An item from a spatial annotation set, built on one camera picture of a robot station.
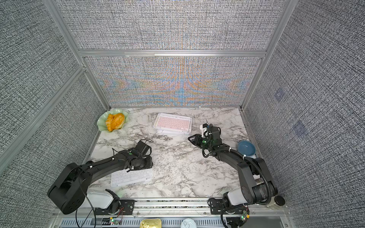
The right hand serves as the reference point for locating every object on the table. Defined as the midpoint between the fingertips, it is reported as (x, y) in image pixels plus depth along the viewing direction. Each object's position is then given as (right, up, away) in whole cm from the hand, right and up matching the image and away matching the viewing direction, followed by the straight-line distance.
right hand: (188, 135), depth 86 cm
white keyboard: (-39, -24, -3) cm, 46 cm away
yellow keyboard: (-16, +1, +16) cm, 23 cm away
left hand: (-22, -18, +1) cm, 28 cm away
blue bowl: (+39, -9, +8) cm, 41 cm away
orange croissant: (-51, +9, +14) cm, 54 cm away
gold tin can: (-19, -39, -20) cm, 48 cm away
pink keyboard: (-11, +8, +20) cm, 24 cm away
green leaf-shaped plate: (-63, +10, +17) cm, 66 cm away
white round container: (-1, -38, -21) cm, 44 cm away
